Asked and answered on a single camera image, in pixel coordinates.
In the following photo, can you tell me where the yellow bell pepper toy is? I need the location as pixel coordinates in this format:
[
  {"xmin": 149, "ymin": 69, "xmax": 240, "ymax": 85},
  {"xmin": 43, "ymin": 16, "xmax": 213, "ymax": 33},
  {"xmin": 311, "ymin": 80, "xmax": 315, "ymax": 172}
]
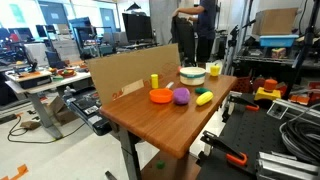
[{"xmin": 209, "ymin": 64, "xmax": 222, "ymax": 78}]

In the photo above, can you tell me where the white pot teal stripe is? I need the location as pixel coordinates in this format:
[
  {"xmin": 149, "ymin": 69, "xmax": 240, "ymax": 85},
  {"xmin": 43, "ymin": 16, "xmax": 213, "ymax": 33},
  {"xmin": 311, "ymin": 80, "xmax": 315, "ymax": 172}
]
[{"xmin": 179, "ymin": 66, "xmax": 207, "ymax": 87}]

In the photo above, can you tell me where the yellow cylinder toy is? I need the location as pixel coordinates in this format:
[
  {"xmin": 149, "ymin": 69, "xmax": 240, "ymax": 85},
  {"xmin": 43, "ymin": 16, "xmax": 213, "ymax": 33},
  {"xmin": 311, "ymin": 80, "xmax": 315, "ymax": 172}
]
[{"xmin": 150, "ymin": 73, "xmax": 160, "ymax": 90}]

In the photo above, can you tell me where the purple ball toy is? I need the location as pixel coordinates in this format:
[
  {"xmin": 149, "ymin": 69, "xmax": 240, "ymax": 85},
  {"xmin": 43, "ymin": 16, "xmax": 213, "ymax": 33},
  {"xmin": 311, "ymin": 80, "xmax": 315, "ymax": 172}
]
[{"xmin": 172, "ymin": 87, "xmax": 191, "ymax": 106}]

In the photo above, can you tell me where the brown cardboard panel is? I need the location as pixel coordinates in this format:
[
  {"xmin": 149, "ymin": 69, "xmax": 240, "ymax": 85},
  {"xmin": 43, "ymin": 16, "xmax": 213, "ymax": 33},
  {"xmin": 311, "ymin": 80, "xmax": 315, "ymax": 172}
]
[{"xmin": 87, "ymin": 43, "xmax": 182, "ymax": 106}]

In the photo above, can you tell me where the green toy vegetable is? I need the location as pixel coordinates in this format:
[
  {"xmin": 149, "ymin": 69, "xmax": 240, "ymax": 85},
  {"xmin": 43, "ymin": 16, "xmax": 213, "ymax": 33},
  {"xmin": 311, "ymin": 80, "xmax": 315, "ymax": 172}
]
[{"xmin": 194, "ymin": 87, "xmax": 212, "ymax": 95}]

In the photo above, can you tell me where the yellow corn toy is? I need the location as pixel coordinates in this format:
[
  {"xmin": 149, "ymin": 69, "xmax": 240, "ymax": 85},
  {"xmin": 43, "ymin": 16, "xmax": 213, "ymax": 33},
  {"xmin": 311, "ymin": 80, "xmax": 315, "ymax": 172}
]
[{"xmin": 195, "ymin": 91, "xmax": 215, "ymax": 107}]

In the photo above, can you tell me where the black office chair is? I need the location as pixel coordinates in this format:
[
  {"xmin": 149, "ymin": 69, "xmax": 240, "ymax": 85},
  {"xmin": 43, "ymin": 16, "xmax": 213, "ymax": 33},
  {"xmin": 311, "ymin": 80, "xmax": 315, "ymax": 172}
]
[{"xmin": 170, "ymin": 16, "xmax": 198, "ymax": 66}]

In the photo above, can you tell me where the black computer monitor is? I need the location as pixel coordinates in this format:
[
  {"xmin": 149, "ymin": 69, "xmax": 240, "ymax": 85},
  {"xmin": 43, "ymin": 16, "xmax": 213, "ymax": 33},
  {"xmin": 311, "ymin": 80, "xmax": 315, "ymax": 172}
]
[{"xmin": 121, "ymin": 12, "xmax": 154, "ymax": 43}]

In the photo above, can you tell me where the grey metal table leg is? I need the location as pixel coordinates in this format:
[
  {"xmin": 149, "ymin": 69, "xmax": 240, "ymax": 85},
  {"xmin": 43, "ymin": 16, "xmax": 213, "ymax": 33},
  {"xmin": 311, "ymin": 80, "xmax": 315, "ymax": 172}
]
[{"xmin": 118, "ymin": 128, "xmax": 143, "ymax": 180}]

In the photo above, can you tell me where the black side tray device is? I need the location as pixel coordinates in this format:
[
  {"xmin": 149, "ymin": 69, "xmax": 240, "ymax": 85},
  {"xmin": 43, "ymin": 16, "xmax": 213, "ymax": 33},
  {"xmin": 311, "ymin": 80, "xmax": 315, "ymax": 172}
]
[{"xmin": 63, "ymin": 87, "xmax": 113, "ymax": 136}]

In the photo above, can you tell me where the person in dark clothes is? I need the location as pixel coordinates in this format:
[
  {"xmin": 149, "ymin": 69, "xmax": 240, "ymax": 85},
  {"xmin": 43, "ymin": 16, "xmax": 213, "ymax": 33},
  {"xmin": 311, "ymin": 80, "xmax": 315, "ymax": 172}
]
[{"xmin": 171, "ymin": 0, "xmax": 221, "ymax": 64}]

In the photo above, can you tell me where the red bowl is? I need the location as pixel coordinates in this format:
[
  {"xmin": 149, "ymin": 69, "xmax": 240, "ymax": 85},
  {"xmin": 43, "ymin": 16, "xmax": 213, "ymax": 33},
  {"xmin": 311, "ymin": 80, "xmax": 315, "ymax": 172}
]
[{"xmin": 57, "ymin": 68, "xmax": 77, "ymax": 79}]

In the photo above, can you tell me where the open cardboard box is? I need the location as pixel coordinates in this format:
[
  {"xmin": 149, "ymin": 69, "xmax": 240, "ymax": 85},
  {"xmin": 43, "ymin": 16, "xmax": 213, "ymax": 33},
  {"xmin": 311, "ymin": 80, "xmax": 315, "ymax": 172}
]
[{"xmin": 46, "ymin": 95, "xmax": 79, "ymax": 126}]

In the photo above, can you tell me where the black perforated breadboard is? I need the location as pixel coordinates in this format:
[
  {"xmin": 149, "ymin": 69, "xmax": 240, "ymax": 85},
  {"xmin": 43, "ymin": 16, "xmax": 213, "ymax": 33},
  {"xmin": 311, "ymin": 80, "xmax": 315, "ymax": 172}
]
[{"xmin": 196, "ymin": 96, "xmax": 320, "ymax": 180}]

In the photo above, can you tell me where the white standing desk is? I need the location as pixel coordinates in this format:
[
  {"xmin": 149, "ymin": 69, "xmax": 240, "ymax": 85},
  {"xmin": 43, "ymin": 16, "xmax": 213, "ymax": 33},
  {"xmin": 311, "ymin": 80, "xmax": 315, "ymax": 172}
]
[{"xmin": 4, "ymin": 68, "xmax": 93, "ymax": 139}]

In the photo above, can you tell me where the colourful cube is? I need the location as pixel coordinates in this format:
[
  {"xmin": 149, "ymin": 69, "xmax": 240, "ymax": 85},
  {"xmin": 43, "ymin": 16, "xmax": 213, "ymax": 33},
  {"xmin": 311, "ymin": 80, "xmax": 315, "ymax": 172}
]
[{"xmin": 270, "ymin": 47, "xmax": 288, "ymax": 60}]

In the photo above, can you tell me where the blue plastic bin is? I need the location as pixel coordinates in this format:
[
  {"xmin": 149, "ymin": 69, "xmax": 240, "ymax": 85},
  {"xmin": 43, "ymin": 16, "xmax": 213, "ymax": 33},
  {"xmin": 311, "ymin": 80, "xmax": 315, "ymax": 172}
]
[{"xmin": 259, "ymin": 34, "xmax": 300, "ymax": 48}]

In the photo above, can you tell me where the grey box device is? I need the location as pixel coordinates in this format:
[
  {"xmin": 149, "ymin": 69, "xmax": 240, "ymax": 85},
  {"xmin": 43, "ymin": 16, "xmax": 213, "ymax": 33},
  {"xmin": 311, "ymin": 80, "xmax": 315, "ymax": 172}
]
[{"xmin": 14, "ymin": 70, "xmax": 53, "ymax": 89}]

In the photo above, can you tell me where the brown cardboard box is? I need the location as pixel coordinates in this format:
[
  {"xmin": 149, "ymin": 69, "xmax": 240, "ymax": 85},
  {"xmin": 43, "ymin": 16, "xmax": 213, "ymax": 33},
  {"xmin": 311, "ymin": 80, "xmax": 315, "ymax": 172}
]
[{"xmin": 252, "ymin": 7, "xmax": 299, "ymax": 37}]

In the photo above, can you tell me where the silver aluminium extrusion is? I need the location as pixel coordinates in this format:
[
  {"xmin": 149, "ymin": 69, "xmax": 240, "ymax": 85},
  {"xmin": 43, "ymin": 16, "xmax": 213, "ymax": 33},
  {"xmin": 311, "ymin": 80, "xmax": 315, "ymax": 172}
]
[{"xmin": 256, "ymin": 151, "xmax": 320, "ymax": 180}]

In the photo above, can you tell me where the black tripod pole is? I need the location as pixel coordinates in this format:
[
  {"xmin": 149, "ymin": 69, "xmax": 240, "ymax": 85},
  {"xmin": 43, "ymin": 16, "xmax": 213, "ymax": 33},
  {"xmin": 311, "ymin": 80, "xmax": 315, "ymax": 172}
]
[{"xmin": 284, "ymin": 0, "xmax": 320, "ymax": 98}]

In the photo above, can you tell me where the orange pan white handle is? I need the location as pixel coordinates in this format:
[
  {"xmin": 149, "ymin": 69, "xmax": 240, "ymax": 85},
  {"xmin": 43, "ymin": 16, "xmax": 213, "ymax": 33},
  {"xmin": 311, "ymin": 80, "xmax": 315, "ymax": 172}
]
[{"xmin": 149, "ymin": 81, "xmax": 175, "ymax": 105}]

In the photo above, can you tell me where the black clamp orange handle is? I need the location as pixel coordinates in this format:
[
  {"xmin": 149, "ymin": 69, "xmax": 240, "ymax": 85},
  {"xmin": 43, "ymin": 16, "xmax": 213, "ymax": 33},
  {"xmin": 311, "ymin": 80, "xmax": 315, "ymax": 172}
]
[
  {"xmin": 227, "ymin": 94, "xmax": 261, "ymax": 112},
  {"xmin": 199, "ymin": 130, "xmax": 249, "ymax": 167}
]

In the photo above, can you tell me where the black cable bundle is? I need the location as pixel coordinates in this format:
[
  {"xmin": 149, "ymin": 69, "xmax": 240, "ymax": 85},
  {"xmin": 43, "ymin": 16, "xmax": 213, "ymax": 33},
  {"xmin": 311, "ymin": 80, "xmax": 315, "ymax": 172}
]
[{"xmin": 279, "ymin": 103, "xmax": 320, "ymax": 164}]

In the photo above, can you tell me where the thin black floor cable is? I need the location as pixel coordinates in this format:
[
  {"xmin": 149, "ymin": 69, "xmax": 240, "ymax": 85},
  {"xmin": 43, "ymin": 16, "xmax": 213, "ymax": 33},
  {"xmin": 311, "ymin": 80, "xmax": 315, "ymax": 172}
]
[{"xmin": 7, "ymin": 114, "xmax": 87, "ymax": 144}]

